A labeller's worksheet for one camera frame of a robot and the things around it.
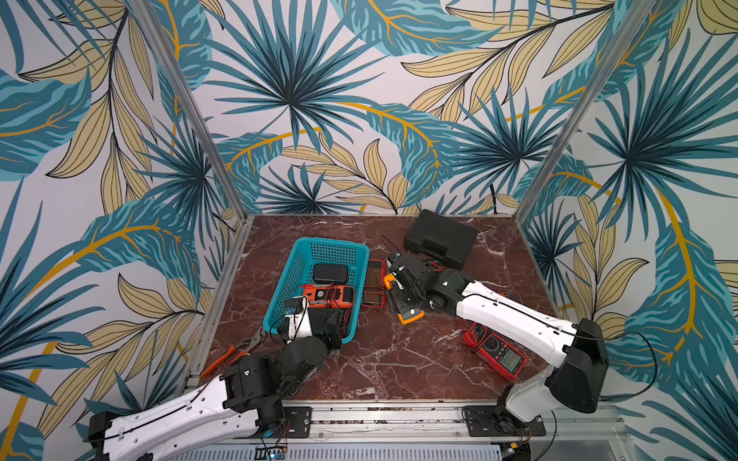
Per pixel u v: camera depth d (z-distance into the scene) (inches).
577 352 16.5
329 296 36.2
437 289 21.3
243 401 18.4
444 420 29.7
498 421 26.1
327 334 24.7
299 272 38.6
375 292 37.2
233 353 33.4
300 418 29.0
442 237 42.4
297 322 23.2
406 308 27.6
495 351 32.0
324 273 40.5
